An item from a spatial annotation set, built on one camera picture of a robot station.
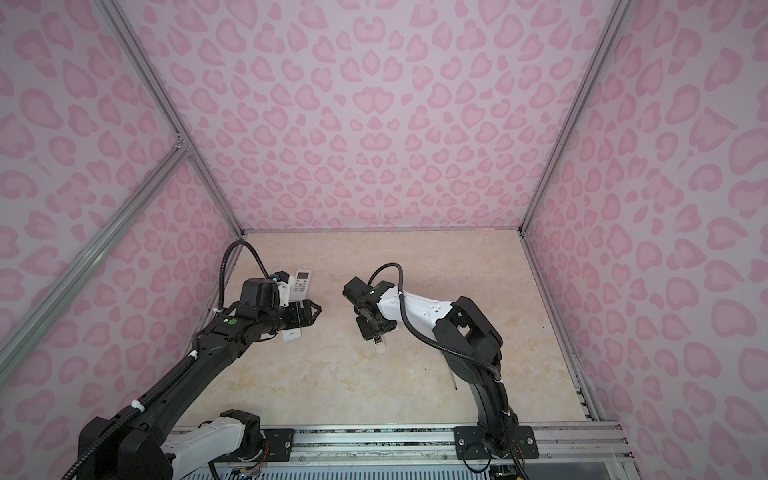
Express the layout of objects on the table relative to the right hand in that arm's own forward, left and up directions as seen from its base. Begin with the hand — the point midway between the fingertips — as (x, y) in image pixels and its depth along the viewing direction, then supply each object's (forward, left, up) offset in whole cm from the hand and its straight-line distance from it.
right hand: (375, 329), depth 90 cm
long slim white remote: (-4, -1, -2) cm, 5 cm away
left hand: (+1, +17, +12) cm, 20 cm away
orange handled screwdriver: (-14, -23, -4) cm, 27 cm away
